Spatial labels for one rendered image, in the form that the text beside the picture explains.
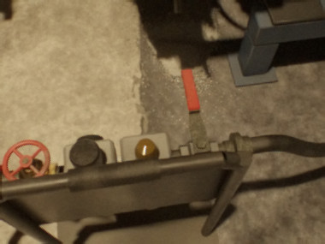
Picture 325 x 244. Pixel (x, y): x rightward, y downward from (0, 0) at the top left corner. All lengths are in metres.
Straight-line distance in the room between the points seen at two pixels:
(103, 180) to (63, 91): 0.78
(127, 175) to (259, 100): 0.80
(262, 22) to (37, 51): 0.74
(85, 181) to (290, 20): 0.76
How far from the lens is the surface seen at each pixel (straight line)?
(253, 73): 1.26
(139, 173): 0.50
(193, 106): 0.64
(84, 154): 0.59
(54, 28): 1.42
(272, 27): 1.10
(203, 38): 1.34
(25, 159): 0.61
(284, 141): 0.69
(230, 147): 0.66
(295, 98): 1.28
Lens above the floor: 1.05
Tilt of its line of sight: 63 degrees down
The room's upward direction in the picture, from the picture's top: straight up
